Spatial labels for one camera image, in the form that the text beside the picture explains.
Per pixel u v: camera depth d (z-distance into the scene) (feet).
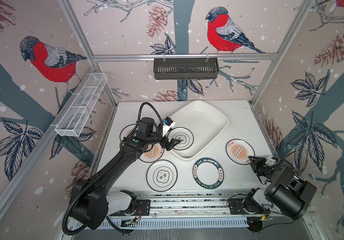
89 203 1.29
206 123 3.61
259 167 2.61
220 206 2.45
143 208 2.40
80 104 2.55
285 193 1.42
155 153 3.05
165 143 2.24
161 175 2.75
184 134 3.30
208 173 2.82
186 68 3.41
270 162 2.67
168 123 2.16
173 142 2.25
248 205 2.25
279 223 2.20
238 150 3.08
